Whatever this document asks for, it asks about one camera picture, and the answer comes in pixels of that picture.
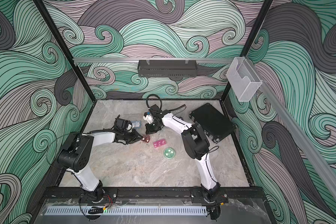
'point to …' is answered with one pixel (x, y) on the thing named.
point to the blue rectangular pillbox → (136, 124)
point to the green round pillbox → (169, 153)
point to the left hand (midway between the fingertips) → (142, 136)
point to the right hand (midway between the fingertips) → (145, 133)
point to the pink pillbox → (159, 143)
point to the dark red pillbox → (145, 138)
